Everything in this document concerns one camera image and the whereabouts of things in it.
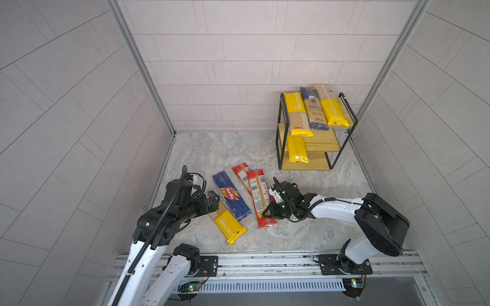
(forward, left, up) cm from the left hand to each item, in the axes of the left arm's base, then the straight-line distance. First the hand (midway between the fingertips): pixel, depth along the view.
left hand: (214, 198), depth 69 cm
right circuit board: (-25, -51, -19) cm, 60 cm away
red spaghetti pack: (+22, -8, -16) cm, 28 cm away
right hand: (0, -20, -17) cm, 26 cm away
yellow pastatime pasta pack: (-3, -3, -17) cm, 17 cm away
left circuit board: (-25, +7, -16) cm, 31 cm away
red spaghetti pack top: (+7, -18, -14) cm, 24 cm away
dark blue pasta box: (+4, -8, -16) cm, 19 cm away
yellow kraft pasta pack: (+24, -34, 0) cm, 41 cm away
